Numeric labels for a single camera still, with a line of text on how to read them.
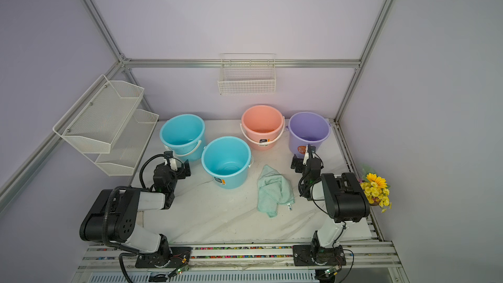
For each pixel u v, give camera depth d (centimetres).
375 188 65
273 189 88
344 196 49
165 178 73
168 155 80
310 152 84
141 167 69
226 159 98
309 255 73
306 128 93
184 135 104
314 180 73
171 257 72
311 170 73
